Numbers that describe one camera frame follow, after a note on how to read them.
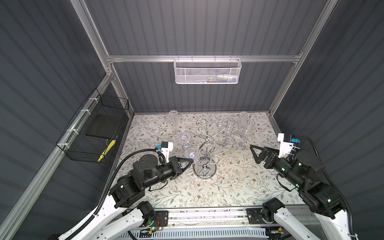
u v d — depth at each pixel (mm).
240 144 1016
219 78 912
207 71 1236
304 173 430
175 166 518
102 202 429
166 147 576
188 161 588
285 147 523
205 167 889
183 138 676
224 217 754
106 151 687
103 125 738
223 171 892
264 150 518
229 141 1043
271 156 518
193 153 611
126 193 455
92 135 722
